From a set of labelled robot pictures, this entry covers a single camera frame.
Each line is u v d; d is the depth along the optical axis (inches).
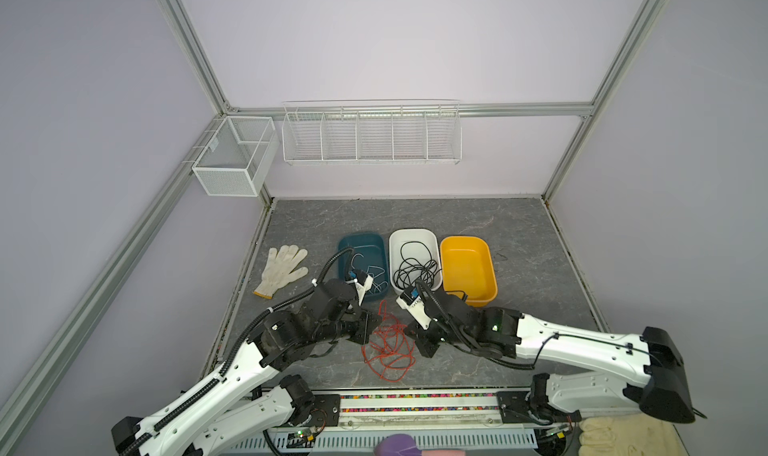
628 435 27.7
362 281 24.4
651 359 16.3
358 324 23.2
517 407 29.1
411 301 24.5
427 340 24.5
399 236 41.3
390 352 31.9
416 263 39.5
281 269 39.7
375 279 37.1
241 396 17.6
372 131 39.0
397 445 27.4
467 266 39.2
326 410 29.1
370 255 40.8
